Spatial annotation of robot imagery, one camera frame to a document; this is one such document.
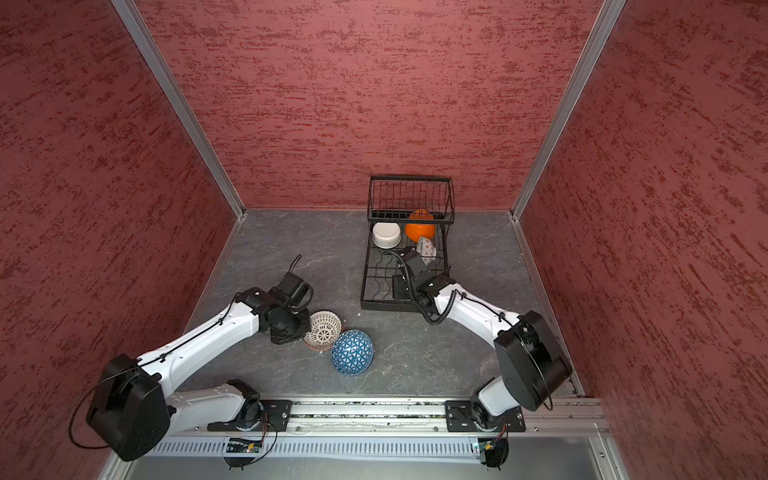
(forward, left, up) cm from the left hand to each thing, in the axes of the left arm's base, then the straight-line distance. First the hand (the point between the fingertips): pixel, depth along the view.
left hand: (305, 339), depth 81 cm
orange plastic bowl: (+40, -32, 0) cm, 51 cm away
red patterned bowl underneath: (+5, -4, -4) cm, 7 cm away
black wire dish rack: (+51, -28, 0) cm, 58 cm away
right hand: (+15, -26, +3) cm, 30 cm away
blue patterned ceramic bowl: (-2, -13, -3) cm, 14 cm away
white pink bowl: (+37, -22, +2) cm, 43 cm away
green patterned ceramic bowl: (+28, -35, +6) cm, 45 cm away
